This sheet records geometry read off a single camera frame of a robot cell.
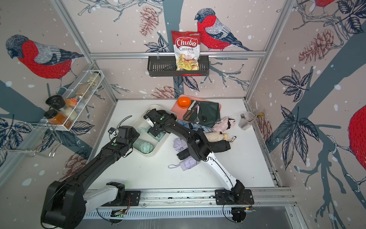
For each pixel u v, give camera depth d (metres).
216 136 0.92
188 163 0.83
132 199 0.73
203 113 1.10
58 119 0.61
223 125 0.98
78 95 0.76
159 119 0.73
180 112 1.12
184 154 0.85
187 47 0.83
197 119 1.07
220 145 0.91
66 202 0.40
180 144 0.89
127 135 0.67
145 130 1.00
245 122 0.96
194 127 0.98
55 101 0.62
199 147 0.61
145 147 0.86
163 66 0.95
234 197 0.63
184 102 1.14
